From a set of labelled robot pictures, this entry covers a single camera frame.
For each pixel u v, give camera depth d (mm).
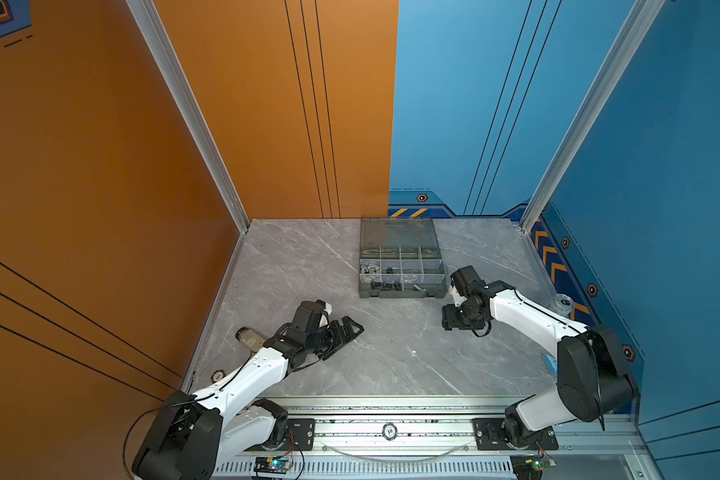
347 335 750
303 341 657
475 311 649
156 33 724
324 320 698
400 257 1044
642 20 704
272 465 707
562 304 820
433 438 743
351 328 761
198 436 401
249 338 852
